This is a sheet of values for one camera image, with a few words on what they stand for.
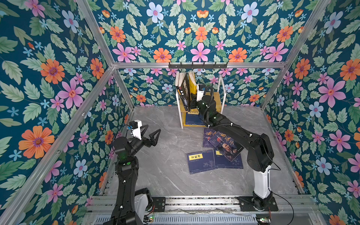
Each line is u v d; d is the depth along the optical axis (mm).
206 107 625
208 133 1012
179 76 806
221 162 884
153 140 655
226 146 932
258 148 491
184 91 817
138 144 648
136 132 627
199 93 706
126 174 536
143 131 748
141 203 570
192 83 760
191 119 1028
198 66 930
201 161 890
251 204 722
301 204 752
